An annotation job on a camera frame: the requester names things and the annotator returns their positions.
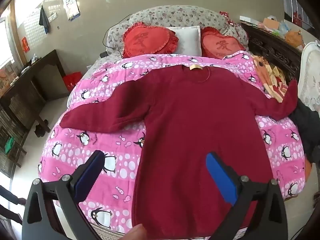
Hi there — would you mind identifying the red bag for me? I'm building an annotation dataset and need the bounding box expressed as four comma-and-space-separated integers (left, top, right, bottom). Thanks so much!
62, 72, 82, 92

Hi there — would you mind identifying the dark wooden desk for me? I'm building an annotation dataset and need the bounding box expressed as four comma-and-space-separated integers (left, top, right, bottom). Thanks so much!
0, 49, 69, 135

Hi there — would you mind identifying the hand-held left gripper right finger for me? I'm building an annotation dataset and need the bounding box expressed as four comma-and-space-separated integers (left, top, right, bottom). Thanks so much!
205, 152, 288, 240

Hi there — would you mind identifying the pink penguin print blanket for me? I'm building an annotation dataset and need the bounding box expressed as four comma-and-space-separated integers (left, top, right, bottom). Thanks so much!
37, 51, 307, 237

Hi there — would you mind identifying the white flat box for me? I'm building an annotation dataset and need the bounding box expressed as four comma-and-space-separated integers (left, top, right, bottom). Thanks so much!
240, 16, 260, 27

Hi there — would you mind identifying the tan paper envelope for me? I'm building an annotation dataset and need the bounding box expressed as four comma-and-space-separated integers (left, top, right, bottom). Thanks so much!
262, 17, 280, 30

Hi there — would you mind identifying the metal railing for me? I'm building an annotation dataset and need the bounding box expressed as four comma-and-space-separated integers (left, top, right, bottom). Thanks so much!
284, 0, 315, 29

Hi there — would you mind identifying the white pillow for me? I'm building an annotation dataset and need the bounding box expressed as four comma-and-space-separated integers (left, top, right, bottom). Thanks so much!
166, 26, 202, 57

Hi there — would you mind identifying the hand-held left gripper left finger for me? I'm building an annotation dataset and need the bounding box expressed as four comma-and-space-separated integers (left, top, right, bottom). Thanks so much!
22, 150, 105, 240

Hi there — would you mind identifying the red heart-shaped ruffled pillow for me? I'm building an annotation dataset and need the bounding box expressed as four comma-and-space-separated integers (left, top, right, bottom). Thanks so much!
201, 27, 247, 60
122, 22, 179, 58

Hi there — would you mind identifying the dark carved wooden cabinet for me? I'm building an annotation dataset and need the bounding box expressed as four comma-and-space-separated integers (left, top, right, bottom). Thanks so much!
241, 21, 304, 83

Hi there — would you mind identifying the wall calendar poster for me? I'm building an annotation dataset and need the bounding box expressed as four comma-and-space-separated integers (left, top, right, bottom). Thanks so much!
61, 0, 81, 21

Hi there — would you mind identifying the black charger cable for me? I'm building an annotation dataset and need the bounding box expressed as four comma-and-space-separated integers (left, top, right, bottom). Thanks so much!
99, 34, 124, 58

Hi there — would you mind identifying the red patterned cloth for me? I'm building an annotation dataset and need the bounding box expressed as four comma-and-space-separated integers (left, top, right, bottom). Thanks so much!
219, 11, 240, 27

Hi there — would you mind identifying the black cloth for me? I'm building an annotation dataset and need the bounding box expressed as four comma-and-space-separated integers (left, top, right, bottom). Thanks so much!
289, 100, 320, 163

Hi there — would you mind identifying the person's left hand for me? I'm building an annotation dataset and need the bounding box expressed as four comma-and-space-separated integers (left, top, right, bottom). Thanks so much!
124, 224, 150, 240

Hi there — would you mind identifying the dark hanging cloth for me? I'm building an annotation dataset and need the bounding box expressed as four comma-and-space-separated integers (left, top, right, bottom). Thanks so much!
39, 5, 51, 34

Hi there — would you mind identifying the orange printed blanket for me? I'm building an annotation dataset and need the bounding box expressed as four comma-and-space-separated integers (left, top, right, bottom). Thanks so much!
251, 55, 292, 103

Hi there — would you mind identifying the orange plastic bag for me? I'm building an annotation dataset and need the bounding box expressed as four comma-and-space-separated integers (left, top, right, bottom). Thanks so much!
285, 30, 307, 50

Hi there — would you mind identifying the white upholstered chair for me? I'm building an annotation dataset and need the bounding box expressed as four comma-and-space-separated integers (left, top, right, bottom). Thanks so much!
297, 41, 320, 113

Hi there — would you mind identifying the dark red fleece sweater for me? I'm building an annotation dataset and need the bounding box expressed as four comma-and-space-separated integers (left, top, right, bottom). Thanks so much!
61, 64, 298, 238

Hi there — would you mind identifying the dark wooden chair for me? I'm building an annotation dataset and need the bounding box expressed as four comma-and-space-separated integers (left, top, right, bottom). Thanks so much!
0, 105, 28, 178

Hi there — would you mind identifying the green cloth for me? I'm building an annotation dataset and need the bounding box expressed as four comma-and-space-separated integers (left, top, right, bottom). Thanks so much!
5, 136, 15, 154

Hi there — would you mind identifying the grey floral quilt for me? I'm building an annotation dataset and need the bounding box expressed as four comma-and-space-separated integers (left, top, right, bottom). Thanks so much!
107, 5, 248, 58

